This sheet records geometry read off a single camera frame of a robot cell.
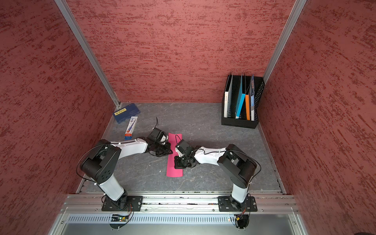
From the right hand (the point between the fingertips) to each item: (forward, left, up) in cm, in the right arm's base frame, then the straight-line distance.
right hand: (175, 169), depth 86 cm
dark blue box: (+45, +43, +1) cm, 62 cm away
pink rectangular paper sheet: (-1, +2, 0) cm, 3 cm away
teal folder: (+34, -42, +24) cm, 59 cm away
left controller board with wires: (-24, +28, -3) cm, 37 cm away
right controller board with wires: (-25, -35, -3) cm, 43 cm away
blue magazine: (+32, -48, +26) cm, 63 cm away
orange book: (+33, -47, +18) cm, 60 cm away
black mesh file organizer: (+34, -49, 0) cm, 60 cm away
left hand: (+9, +2, 0) cm, 10 cm away
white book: (+36, -35, +16) cm, 53 cm away
